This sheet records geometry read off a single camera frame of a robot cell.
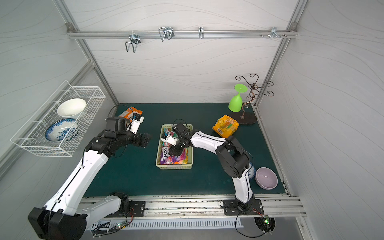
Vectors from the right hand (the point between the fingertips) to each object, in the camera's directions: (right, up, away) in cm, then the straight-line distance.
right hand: (172, 148), depth 90 cm
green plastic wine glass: (+40, +28, +1) cm, 48 cm away
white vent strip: (-27, -33, -20) cm, 46 cm away
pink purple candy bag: (-2, -5, -6) cm, 8 cm away
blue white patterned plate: (-45, +13, -25) cm, 53 cm away
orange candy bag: (-37, +22, +23) cm, 49 cm away
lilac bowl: (+54, -15, -8) cm, 57 cm away
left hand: (-13, +11, -14) cm, 21 cm away
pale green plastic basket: (-7, +3, 0) cm, 7 cm away
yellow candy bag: (+35, +13, +12) cm, 39 cm away
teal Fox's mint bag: (-6, +10, +8) cm, 14 cm away
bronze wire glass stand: (+48, +19, +21) cm, 56 cm away
